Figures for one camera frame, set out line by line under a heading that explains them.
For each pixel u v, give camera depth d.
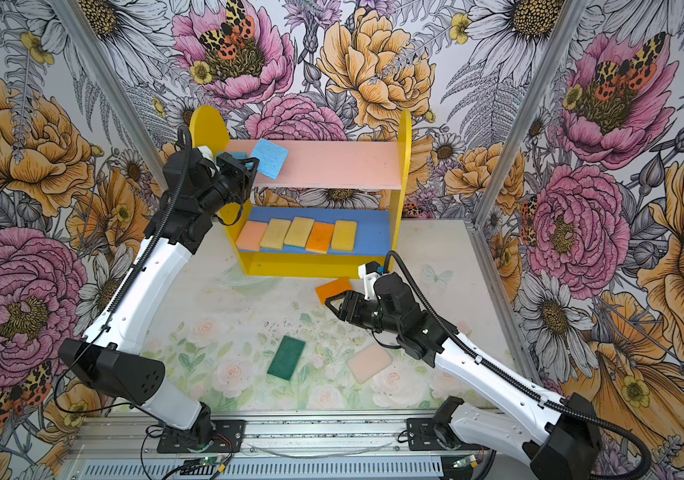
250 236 0.95
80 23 0.73
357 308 0.63
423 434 0.74
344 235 0.97
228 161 0.61
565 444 0.38
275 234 0.97
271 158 0.72
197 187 0.54
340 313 0.64
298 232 0.97
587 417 0.39
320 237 0.96
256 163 0.69
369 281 0.68
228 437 0.73
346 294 0.65
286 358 0.85
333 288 1.02
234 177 0.62
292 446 0.73
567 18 0.72
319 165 0.78
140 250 0.49
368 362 0.87
